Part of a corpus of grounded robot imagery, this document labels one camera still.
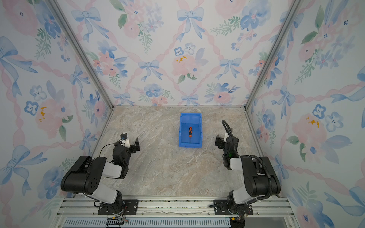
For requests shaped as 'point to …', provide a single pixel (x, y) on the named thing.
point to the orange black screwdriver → (190, 131)
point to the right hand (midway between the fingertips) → (225, 135)
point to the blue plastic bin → (194, 120)
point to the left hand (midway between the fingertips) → (130, 137)
